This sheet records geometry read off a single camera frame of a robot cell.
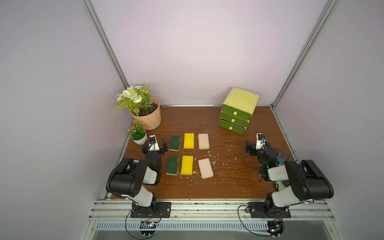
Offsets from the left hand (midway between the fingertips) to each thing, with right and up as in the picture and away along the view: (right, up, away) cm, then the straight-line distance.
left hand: (155, 138), depth 88 cm
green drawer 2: (+50, +12, +8) cm, 52 cm away
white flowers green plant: (-10, +23, -5) cm, 26 cm away
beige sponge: (+30, -4, +10) cm, 31 cm away
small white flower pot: (-9, -2, +3) cm, 10 cm away
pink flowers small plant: (-13, +5, +4) cm, 14 cm away
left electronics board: (+1, -42, -17) cm, 45 cm away
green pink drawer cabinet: (+56, +25, +10) cm, 62 cm away
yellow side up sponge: (+20, -2, +12) cm, 23 cm away
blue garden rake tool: (+78, -14, +2) cm, 79 cm away
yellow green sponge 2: (+10, -16, -1) cm, 19 cm away
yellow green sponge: (+10, -4, +9) cm, 14 cm away
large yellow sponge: (+19, -17, +1) cm, 25 cm away
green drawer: (+49, +16, +2) cm, 52 cm away
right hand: (+62, +1, +1) cm, 62 cm away
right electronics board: (+63, -40, -18) cm, 77 cm away
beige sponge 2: (+30, -17, -2) cm, 35 cm away
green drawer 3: (+49, +6, +12) cm, 51 cm away
